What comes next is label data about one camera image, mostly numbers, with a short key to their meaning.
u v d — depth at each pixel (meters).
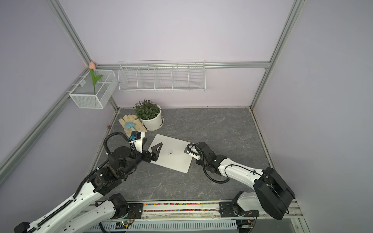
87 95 0.75
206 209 0.75
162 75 0.98
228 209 0.74
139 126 1.08
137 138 0.57
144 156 0.61
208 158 0.65
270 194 0.42
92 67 0.89
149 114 0.94
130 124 1.07
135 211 0.74
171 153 0.94
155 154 0.62
